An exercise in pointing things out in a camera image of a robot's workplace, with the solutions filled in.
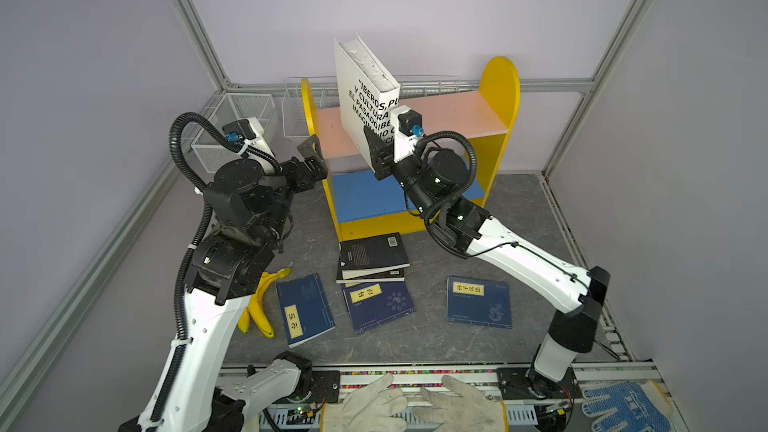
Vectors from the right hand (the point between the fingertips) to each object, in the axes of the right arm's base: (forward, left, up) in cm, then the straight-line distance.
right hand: (377, 128), depth 57 cm
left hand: (-5, +14, -1) cm, 15 cm away
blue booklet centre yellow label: (-15, +4, -51) cm, 53 cm away
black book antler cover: (-7, -3, -49) cm, 49 cm away
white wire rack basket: (+69, +43, -39) cm, 90 cm away
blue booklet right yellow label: (-14, -27, -52) cm, 60 cm away
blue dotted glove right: (-39, -61, -52) cm, 90 cm away
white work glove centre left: (-40, +4, -52) cm, 65 cm away
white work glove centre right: (-40, -19, -52) cm, 68 cm away
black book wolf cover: (0, +5, -49) cm, 49 cm away
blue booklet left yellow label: (-16, +24, -52) cm, 59 cm away
